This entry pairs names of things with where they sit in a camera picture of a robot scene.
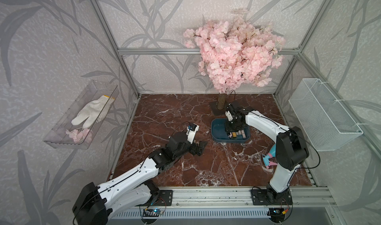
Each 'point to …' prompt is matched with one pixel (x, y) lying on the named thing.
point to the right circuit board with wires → (277, 214)
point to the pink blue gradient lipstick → (230, 135)
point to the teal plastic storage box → (219, 134)
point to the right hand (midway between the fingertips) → (226, 128)
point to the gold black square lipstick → (234, 134)
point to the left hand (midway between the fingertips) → (201, 139)
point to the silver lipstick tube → (243, 134)
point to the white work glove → (94, 112)
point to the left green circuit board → (155, 212)
